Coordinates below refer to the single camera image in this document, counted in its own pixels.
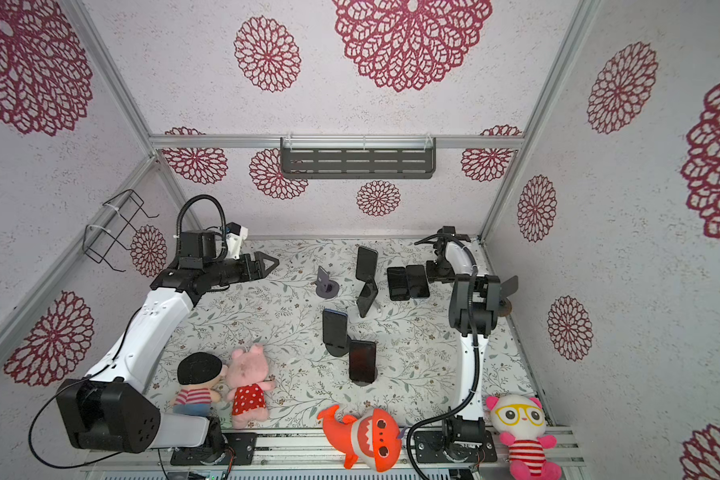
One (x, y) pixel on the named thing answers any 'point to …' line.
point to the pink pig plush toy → (247, 373)
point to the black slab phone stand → (339, 351)
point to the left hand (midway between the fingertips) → (267, 268)
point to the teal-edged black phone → (366, 263)
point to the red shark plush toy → (373, 439)
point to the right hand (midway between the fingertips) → (440, 274)
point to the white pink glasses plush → (521, 421)
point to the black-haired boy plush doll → (199, 376)
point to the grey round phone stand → (326, 288)
